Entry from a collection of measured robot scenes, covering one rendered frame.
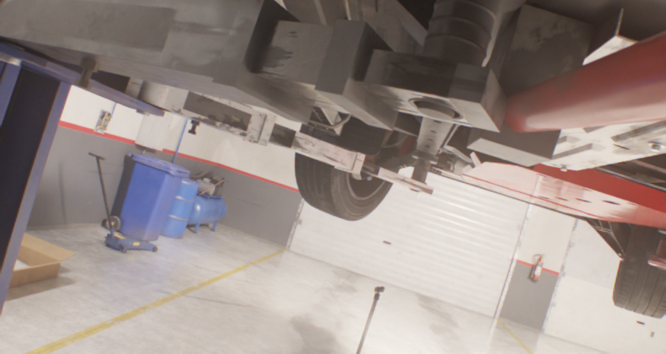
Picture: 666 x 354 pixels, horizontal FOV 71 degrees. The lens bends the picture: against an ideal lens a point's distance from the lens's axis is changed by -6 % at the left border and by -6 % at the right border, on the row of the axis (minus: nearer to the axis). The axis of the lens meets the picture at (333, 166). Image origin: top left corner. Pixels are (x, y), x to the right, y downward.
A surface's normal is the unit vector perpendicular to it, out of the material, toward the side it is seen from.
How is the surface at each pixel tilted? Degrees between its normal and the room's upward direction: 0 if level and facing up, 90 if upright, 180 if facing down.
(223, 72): 90
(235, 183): 90
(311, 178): 128
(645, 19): 180
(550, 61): 102
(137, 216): 93
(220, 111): 90
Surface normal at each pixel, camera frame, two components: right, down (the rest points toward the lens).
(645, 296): -0.52, 0.61
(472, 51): 0.42, 0.09
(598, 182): -0.11, -0.04
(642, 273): -0.59, 0.33
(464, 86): -0.47, -0.19
